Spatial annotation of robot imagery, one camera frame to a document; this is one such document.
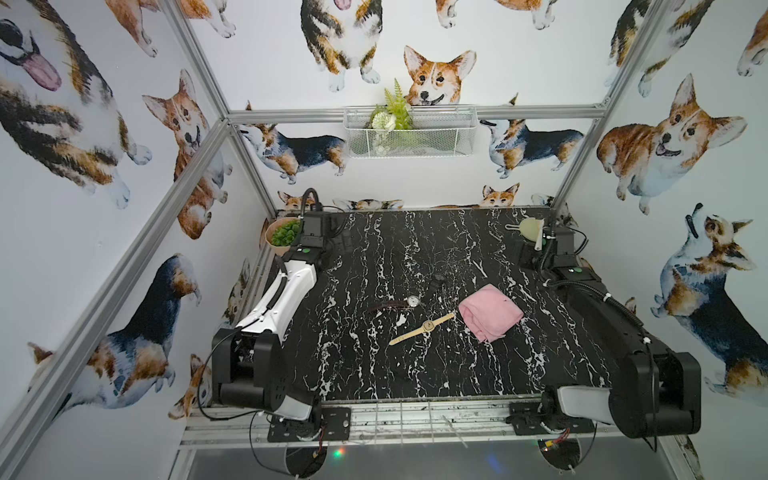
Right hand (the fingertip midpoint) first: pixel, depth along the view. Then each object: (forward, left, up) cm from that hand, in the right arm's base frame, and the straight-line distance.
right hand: (525, 245), depth 86 cm
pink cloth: (-12, +9, -18) cm, 23 cm away
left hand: (+4, +54, +3) cm, 55 cm away
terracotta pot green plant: (+9, +74, -3) cm, 75 cm away
